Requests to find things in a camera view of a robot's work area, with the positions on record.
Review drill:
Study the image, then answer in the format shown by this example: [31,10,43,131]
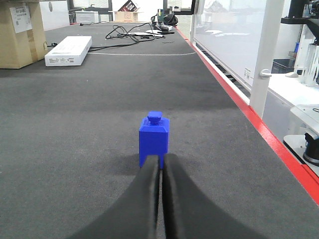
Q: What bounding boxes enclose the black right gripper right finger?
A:
[162,153,267,239]

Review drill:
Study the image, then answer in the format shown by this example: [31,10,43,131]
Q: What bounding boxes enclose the conveyor with dark grey belt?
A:
[0,21,319,239]

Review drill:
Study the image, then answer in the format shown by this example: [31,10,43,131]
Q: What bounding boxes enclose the white flat carton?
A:
[44,36,93,67]

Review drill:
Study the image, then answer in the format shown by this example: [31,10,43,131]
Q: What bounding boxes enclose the open brown cardboard box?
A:
[108,9,145,23]

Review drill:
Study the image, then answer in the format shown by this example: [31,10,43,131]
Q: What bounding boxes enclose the dark printed carton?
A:
[118,0,141,12]

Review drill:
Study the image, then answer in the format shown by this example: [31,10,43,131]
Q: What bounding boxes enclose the black power cable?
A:
[51,22,165,50]

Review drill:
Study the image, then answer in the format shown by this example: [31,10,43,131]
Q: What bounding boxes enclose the white paper sheets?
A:
[146,29,175,35]

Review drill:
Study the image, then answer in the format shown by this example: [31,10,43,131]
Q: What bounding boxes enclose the white-framed glass enclosure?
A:
[189,0,291,119]

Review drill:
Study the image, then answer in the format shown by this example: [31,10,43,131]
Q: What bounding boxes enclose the large brown cardboard box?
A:
[0,0,48,70]

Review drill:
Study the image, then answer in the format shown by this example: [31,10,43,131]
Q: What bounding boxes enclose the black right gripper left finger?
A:
[65,155,160,239]

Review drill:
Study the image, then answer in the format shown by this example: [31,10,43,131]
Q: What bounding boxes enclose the blue plastic box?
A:
[139,111,170,170]

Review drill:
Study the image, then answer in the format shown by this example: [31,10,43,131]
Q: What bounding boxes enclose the white boxy device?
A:
[75,10,100,25]

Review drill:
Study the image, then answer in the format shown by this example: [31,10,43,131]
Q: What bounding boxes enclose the white machine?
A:
[270,0,319,167]

